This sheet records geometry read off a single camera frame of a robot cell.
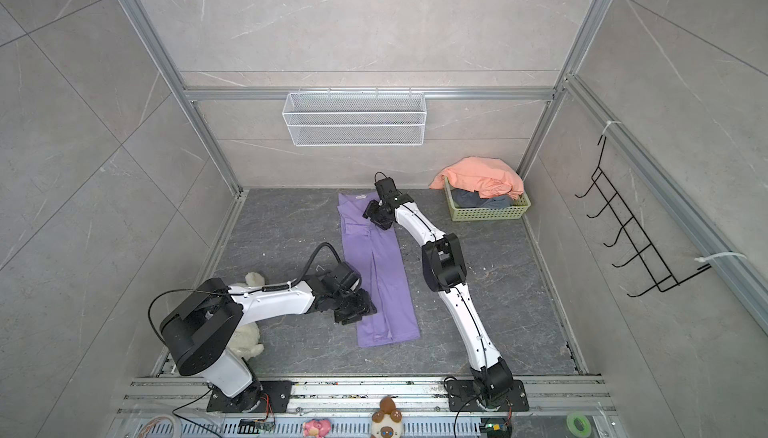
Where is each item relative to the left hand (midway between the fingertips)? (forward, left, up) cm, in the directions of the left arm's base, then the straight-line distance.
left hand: (373, 312), depth 86 cm
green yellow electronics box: (-28, -29, -1) cm, 41 cm away
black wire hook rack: (+12, -61, +31) cm, 69 cm away
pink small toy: (-27, +13, +2) cm, 30 cm away
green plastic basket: (+34, -52, +3) cm, 62 cm away
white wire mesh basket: (+57, +5, +28) cm, 64 cm away
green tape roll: (-29, -49, -1) cm, 57 cm away
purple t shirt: (+15, -2, -1) cm, 15 cm away
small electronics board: (-26, +30, -4) cm, 40 cm away
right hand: (+37, +2, +1) cm, 37 cm away
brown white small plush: (-27, -3, +2) cm, 27 cm away
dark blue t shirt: (+43, -38, +1) cm, 58 cm away
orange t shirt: (+45, -43, +11) cm, 64 cm away
